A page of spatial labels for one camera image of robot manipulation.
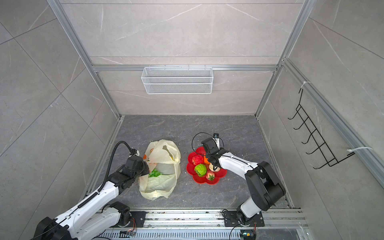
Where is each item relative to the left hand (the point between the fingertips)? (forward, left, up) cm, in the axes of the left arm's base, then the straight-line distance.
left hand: (145, 161), depth 85 cm
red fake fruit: (+1, -31, -2) cm, 31 cm away
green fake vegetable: (-5, -5, -5) cm, 9 cm away
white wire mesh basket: (+49, -18, +21) cm, 57 cm away
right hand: (+8, -41, -2) cm, 42 cm away
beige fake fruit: (-3, -38, -4) cm, 39 cm away
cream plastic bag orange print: (+1, -12, +5) cm, 13 cm away
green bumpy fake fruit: (-6, -32, -2) cm, 32 cm away
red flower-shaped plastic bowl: (-2, -26, -5) cm, 27 cm away
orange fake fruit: (+2, -35, -4) cm, 36 cm away
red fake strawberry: (-9, -37, -3) cm, 38 cm away
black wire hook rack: (-12, -84, +24) cm, 88 cm away
